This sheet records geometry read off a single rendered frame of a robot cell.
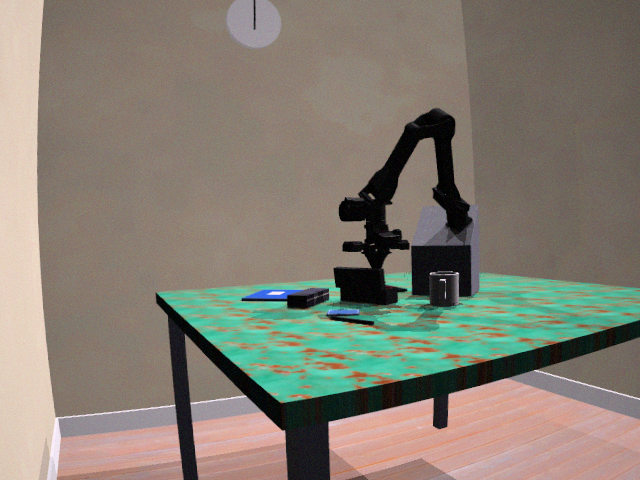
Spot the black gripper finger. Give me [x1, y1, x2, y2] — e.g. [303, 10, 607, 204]
[376, 251, 392, 269]
[361, 252, 379, 268]

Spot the dark grey mug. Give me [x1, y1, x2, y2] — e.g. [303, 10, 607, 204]
[429, 272, 459, 307]

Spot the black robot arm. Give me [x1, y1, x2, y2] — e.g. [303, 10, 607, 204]
[339, 108, 473, 248]

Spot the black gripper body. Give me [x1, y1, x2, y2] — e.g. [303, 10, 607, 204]
[342, 221, 410, 253]

